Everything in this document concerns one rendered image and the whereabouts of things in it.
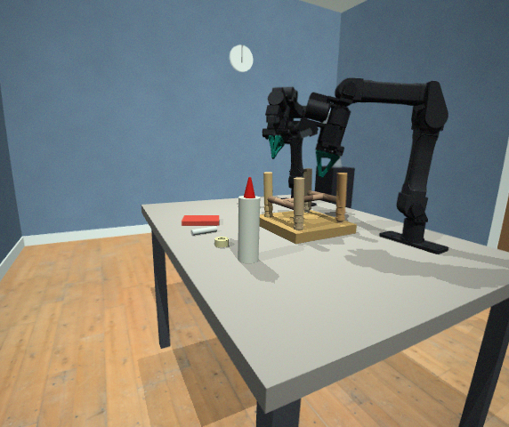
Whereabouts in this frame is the yellow flat stool seat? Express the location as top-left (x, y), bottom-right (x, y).
top-left (260, 210), bottom-right (357, 244)

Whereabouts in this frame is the red flat rectangular block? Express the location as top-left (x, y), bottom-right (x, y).
top-left (182, 215), bottom-right (219, 226)

